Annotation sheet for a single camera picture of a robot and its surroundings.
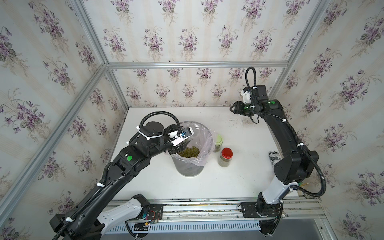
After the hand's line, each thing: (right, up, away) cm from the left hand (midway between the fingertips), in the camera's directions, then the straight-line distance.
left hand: (184, 131), depth 63 cm
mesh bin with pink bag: (+3, -12, -1) cm, 13 cm away
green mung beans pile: (+2, -15, +27) cm, 31 cm away
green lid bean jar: (+19, -9, +24) cm, 32 cm away
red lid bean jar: (+22, -14, +17) cm, 31 cm away
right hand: (+29, +12, +19) cm, 37 cm away
